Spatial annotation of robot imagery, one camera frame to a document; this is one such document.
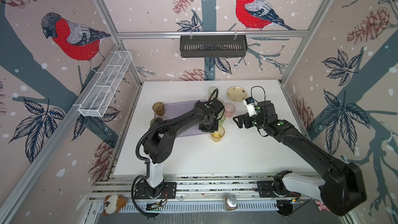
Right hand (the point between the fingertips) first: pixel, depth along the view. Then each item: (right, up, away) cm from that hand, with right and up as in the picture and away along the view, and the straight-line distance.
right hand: (239, 117), depth 83 cm
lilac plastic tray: (-40, +3, +21) cm, 45 cm away
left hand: (-14, -8, +3) cm, 17 cm away
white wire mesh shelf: (-70, +9, -11) cm, 71 cm away
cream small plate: (+5, +13, +32) cm, 35 cm away
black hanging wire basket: (-13, +45, +22) cm, 52 cm away
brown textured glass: (-50, +3, +18) cm, 53 cm away
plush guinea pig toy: (-61, -37, -15) cm, 73 cm away
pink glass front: (-2, +2, +20) cm, 20 cm away
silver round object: (-8, -33, -19) cm, 39 cm away
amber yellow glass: (-12, -13, +9) cm, 20 cm away
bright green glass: (-11, 0, -9) cm, 14 cm away
